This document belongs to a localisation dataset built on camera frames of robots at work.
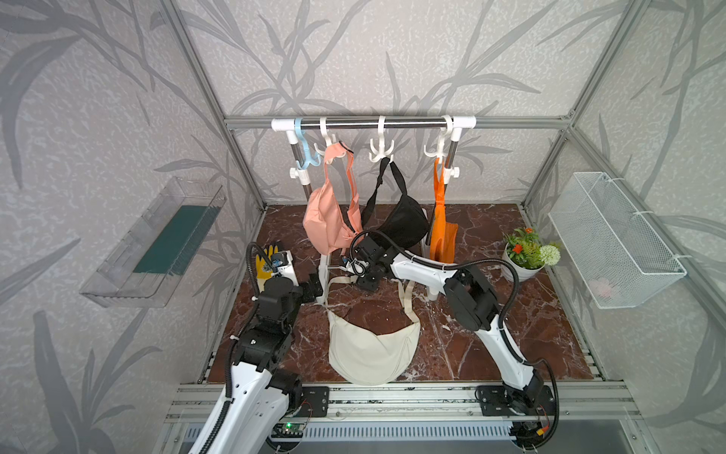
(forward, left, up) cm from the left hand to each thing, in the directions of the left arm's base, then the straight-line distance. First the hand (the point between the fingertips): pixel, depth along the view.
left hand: (304, 270), depth 75 cm
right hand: (+11, -15, -21) cm, 28 cm away
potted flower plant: (+9, -66, -6) cm, 67 cm away
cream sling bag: (-17, -17, -21) cm, 32 cm away
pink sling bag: (+17, -6, +2) cm, 19 cm away
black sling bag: (+21, -28, -2) cm, 36 cm away
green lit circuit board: (-34, +3, -24) cm, 41 cm away
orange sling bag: (+12, -40, +1) cm, 41 cm away
